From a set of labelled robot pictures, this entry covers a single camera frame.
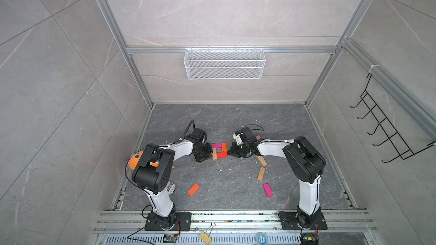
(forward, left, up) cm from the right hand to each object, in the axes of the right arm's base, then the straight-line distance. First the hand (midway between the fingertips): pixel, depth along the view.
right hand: (228, 153), depth 95 cm
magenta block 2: (-21, -19, 0) cm, 28 cm away
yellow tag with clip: (-39, +12, 0) cm, 41 cm away
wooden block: (-1, +8, +2) cm, 8 cm away
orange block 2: (-20, +18, +1) cm, 27 cm away
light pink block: (+10, -19, 0) cm, 21 cm away
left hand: (0, +8, +1) cm, 8 cm away
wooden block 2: (-6, -19, +1) cm, 20 cm away
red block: (-2, +4, +2) cm, 5 cm away
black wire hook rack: (-18, -60, +33) cm, 71 cm away
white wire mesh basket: (+44, +4, +30) cm, 53 cm away
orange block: (+3, +2, +1) cm, 4 cm away
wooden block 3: (-12, -17, -1) cm, 21 cm away
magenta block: (+6, +6, -1) cm, 9 cm away
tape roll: (-40, -12, -1) cm, 42 cm away
